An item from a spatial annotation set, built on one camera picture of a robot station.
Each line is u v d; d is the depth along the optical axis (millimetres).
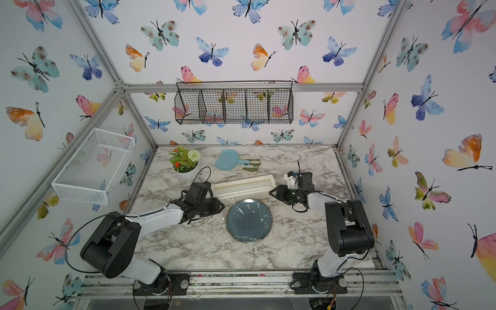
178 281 747
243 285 755
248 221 891
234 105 987
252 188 950
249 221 891
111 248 438
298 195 775
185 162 934
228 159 1183
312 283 725
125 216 487
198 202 733
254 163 1109
